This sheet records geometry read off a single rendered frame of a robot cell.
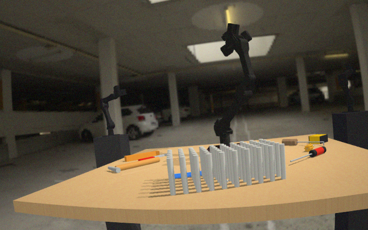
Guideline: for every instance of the orange rectangular bar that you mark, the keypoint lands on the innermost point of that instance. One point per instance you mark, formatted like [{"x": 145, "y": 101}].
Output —
[{"x": 135, "y": 157}]

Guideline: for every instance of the yellow screwdriver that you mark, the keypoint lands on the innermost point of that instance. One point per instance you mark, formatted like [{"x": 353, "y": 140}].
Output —
[{"x": 309, "y": 147}]

